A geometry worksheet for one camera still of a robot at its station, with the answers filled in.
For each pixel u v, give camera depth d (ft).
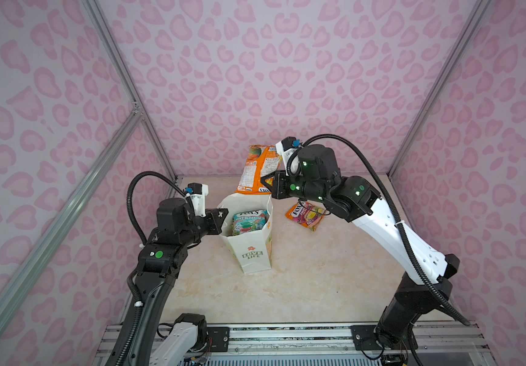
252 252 2.58
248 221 2.75
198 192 1.98
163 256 1.50
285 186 1.75
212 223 1.93
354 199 1.37
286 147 1.75
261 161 2.06
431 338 2.44
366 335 2.42
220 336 2.42
